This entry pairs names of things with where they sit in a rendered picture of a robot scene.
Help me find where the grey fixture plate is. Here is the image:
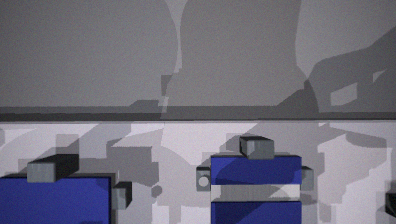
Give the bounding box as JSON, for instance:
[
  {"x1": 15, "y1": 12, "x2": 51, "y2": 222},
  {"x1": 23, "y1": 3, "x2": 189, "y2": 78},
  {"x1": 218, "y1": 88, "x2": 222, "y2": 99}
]
[{"x1": 0, "y1": 120, "x2": 396, "y2": 224}]

